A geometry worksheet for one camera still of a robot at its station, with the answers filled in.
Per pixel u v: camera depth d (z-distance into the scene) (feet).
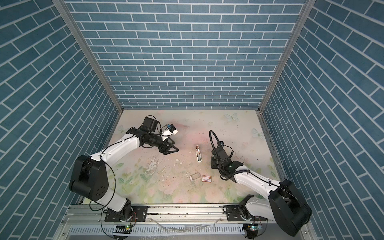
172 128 2.48
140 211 2.43
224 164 2.15
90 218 2.36
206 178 2.77
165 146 2.43
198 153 3.07
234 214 2.39
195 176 2.85
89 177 1.50
